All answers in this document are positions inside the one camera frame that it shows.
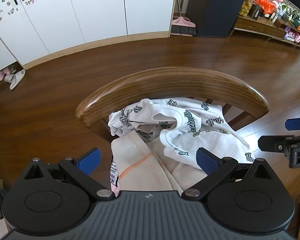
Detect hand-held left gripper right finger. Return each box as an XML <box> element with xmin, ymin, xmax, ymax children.
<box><xmin>181</xmin><ymin>147</ymin><xmax>278</xmax><ymax>202</ymax></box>

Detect jar of yellow balls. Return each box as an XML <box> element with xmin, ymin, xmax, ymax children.
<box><xmin>239</xmin><ymin>0</ymin><xmax>255</xmax><ymax>17</ymax></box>

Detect potted plants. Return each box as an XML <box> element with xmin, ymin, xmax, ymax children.
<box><xmin>277</xmin><ymin>2</ymin><xmax>300</xmax><ymax>22</ymax></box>

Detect beige pants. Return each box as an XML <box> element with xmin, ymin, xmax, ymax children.
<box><xmin>110</xmin><ymin>130</ymin><xmax>183</xmax><ymax>198</ymax></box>

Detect white printed shirt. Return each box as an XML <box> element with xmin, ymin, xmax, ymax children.
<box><xmin>108</xmin><ymin>97</ymin><xmax>255</xmax><ymax>172</ymax></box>

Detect wooden low sideboard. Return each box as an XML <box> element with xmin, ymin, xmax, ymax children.
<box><xmin>227</xmin><ymin>15</ymin><xmax>300</xmax><ymax>52</ymax></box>

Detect beige slipper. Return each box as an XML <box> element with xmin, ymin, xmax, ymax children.
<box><xmin>4</xmin><ymin>69</ymin><xmax>26</xmax><ymax>90</ymax></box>

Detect white cabinet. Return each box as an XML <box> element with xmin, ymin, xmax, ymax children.
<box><xmin>0</xmin><ymin>0</ymin><xmax>177</xmax><ymax>77</ymax></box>

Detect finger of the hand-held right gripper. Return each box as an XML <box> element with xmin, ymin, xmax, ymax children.
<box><xmin>258</xmin><ymin>135</ymin><xmax>300</xmax><ymax>153</ymax></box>
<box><xmin>285</xmin><ymin>116</ymin><xmax>300</xmax><ymax>131</ymax></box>

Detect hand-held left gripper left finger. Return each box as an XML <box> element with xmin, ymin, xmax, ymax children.
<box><xmin>22</xmin><ymin>148</ymin><xmax>115</xmax><ymax>202</ymax></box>

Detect wooden chair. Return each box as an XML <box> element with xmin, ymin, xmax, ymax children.
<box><xmin>75</xmin><ymin>66</ymin><xmax>270</xmax><ymax>145</ymax></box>

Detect dark blue refrigerator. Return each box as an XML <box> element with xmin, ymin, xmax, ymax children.
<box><xmin>186</xmin><ymin>0</ymin><xmax>253</xmax><ymax>38</ymax></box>

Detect pink broom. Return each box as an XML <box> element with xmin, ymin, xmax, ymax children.
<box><xmin>170</xmin><ymin>0</ymin><xmax>197</xmax><ymax>37</ymax></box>

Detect pink shoes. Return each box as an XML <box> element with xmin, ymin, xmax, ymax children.
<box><xmin>0</xmin><ymin>65</ymin><xmax>18</xmax><ymax>81</ymax></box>

